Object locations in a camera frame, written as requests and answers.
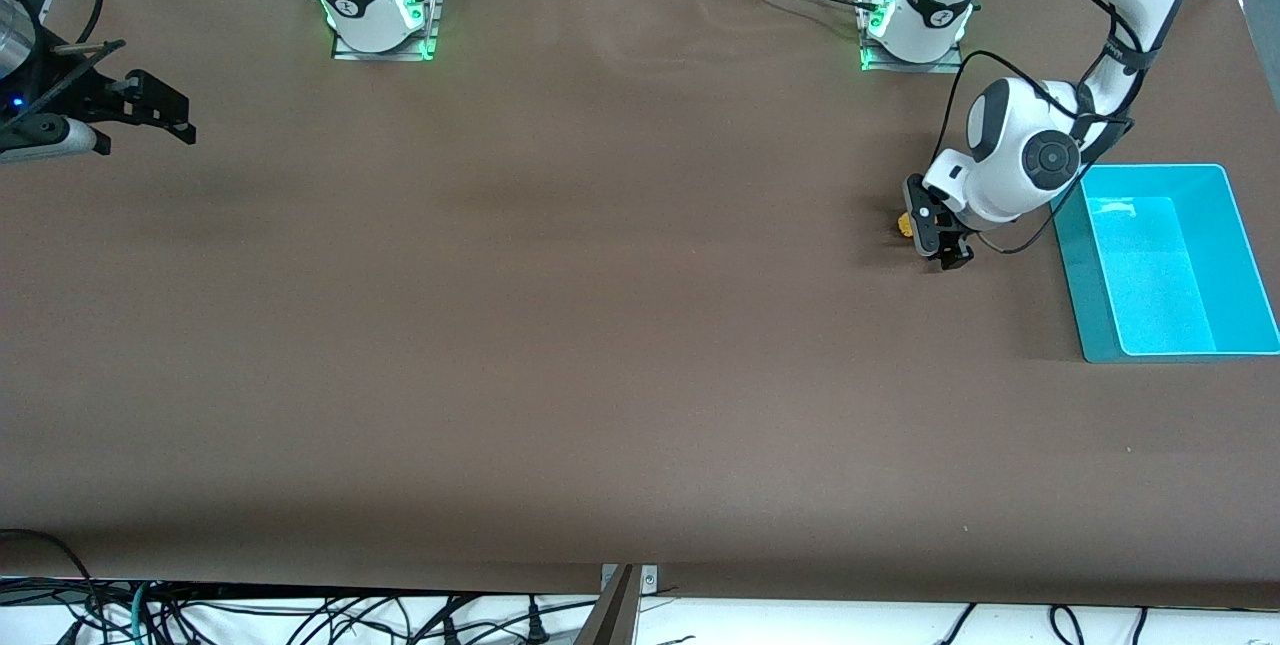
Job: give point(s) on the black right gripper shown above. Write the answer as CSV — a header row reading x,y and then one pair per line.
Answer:
x,y
92,101

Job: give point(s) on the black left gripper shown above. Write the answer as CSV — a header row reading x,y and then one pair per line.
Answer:
x,y
955,252

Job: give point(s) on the yellow toy beetle car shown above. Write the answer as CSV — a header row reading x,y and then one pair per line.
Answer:
x,y
904,225

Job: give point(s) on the teal plastic storage bin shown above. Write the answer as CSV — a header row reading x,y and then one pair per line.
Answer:
x,y
1160,275

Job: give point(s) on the brown table cover sheet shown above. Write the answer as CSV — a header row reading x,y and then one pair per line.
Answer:
x,y
640,325

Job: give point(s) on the dark table leg beam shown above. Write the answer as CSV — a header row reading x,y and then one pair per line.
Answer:
x,y
610,620

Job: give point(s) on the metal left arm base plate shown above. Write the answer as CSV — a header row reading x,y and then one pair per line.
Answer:
x,y
915,67

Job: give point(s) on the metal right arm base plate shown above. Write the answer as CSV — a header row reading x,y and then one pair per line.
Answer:
x,y
385,55

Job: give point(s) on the metal table edge bracket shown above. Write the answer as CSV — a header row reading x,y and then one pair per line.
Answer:
x,y
648,578

